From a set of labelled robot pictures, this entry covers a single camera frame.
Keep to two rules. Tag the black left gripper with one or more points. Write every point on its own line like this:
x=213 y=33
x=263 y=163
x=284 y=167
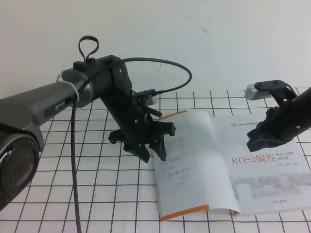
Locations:
x=136 y=125

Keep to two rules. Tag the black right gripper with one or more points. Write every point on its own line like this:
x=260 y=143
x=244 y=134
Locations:
x=278 y=128

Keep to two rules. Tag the ROS2 programming book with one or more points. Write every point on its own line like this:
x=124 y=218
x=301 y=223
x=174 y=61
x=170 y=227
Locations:
x=209 y=166

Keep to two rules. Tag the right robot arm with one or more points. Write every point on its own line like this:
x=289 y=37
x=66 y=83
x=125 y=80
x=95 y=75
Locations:
x=302 y=105

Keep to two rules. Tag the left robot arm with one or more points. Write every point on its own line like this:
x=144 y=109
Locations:
x=106 y=78

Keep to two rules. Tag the white black-grid tablecloth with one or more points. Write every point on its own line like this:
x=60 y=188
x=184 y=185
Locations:
x=116 y=191

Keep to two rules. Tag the white zip tie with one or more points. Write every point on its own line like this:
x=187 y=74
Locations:
x=60 y=79

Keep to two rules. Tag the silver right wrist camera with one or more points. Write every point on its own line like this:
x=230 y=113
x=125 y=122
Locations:
x=277 y=89

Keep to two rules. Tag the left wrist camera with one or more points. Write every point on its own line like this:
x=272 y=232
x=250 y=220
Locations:
x=151 y=98

